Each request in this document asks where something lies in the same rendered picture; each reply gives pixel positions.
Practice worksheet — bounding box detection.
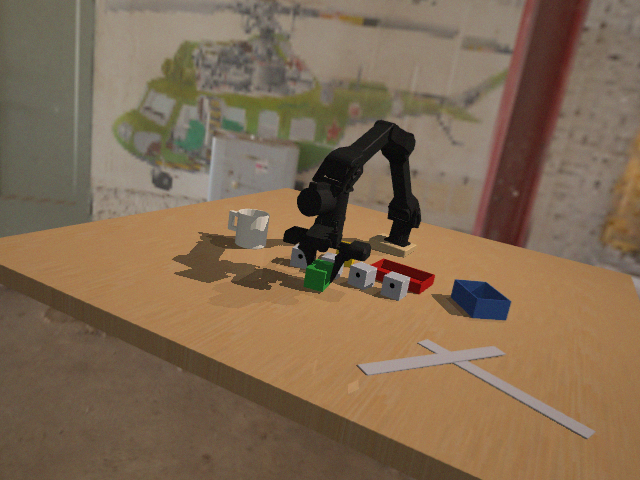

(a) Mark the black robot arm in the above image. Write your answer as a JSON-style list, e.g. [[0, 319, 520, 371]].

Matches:
[[297, 120, 421, 252]]

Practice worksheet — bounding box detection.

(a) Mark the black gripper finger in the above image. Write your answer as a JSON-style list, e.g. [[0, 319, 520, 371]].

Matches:
[[330, 254, 350, 283], [298, 246, 317, 267]]

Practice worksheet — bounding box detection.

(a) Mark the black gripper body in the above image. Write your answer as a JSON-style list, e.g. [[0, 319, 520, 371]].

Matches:
[[283, 213, 371, 261]]

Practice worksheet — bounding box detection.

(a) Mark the grey flat bar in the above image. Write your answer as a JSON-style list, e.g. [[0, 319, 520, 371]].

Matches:
[[418, 339, 596, 439], [358, 346, 505, 376]]

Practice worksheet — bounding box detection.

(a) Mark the red tray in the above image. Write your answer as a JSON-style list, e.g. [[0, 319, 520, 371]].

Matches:
[[371, 259, 435, 294]]

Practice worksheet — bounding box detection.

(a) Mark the blue open-top tray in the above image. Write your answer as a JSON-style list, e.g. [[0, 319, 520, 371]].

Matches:
[[451, 279, 511, 320]]

